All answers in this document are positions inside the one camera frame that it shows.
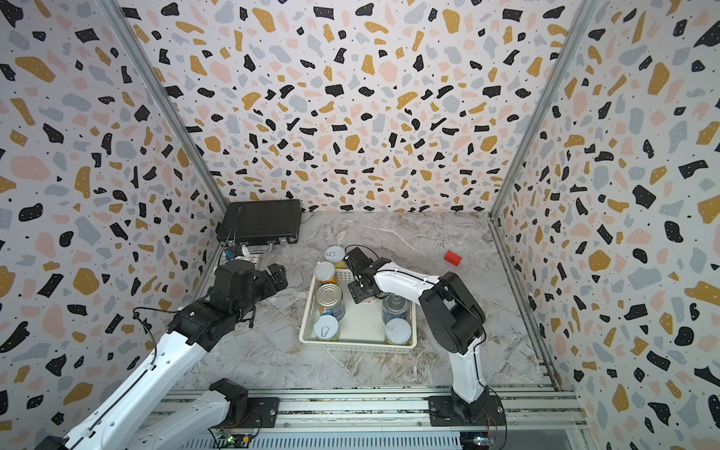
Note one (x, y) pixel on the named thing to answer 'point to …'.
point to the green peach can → (397, 331)
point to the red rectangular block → (453, 258)
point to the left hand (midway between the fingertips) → (274, 272)
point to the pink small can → (370, 300)
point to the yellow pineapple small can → (336, 254)
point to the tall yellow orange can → (325, 273)
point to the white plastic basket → (361, 329)
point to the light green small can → (326, 329)
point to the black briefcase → (261, 222)
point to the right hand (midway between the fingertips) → (366, 288)
